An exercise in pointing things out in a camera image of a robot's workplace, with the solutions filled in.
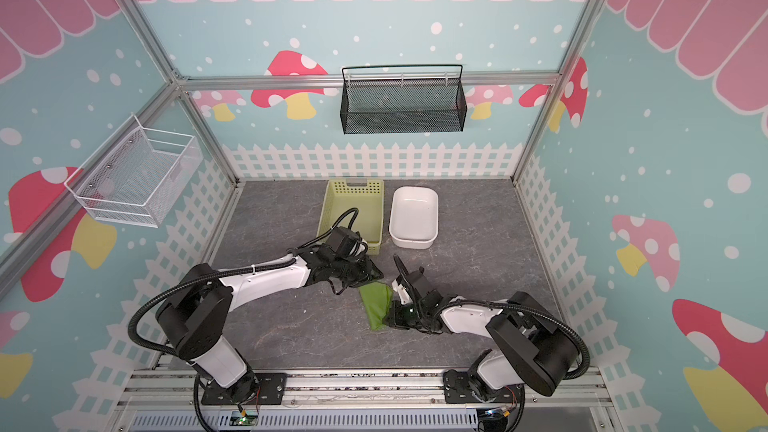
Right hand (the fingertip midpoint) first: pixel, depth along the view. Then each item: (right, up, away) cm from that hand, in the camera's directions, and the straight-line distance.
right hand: (381, 321), depth 85 cm
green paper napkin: (-1, +5, +3) cm, 6 cm away
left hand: (0, +11, 0) cm, 11 cm away
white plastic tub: (+11, +29, +24) cm, 39 cm away
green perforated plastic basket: (-11, +34, +28) cm, 45 cm away
